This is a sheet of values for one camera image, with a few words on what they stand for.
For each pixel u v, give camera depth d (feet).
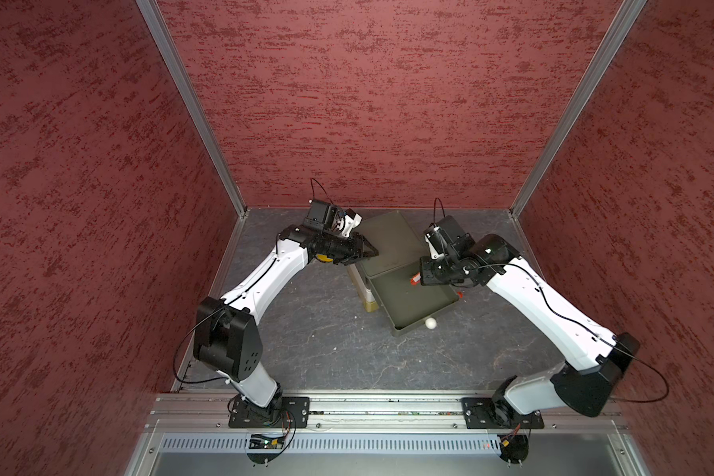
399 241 2.58
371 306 2.91
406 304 2.49
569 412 1.51
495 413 2.12
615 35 2.43
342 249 2.31
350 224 2.48
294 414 2.43
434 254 2.15
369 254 2.50
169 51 2.51
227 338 1.43
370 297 2.75
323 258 2.33
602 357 1.30
